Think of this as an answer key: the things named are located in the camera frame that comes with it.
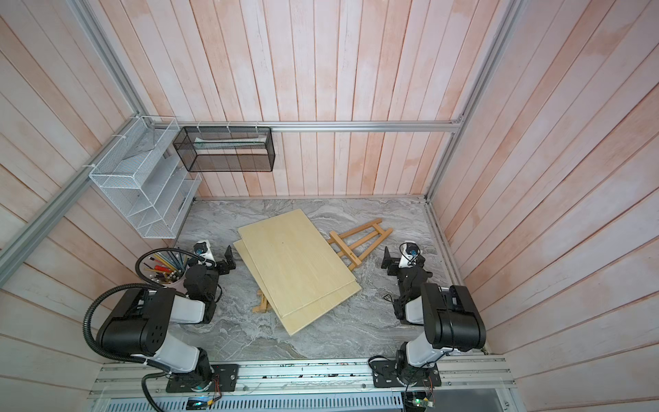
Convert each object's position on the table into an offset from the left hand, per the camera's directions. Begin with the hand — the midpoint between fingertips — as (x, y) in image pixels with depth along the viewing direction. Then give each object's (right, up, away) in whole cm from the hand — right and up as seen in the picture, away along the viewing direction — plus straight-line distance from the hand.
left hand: (218, 250), depth 91 cm
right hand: (+66, +1, -1) cm, 66 cm away
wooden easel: (+53, +2, +14) cm, 55 cm away
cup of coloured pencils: (-16, -5, -6) cm, 18 cm away
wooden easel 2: (+19, -17, -10) cm, 28 cm away
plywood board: (+28, -5, +1) cm, 29 cm away
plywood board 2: (+30, -20, -13) cm, 39 cm away
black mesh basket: (-2, +40, +12) cm, 42 cm away
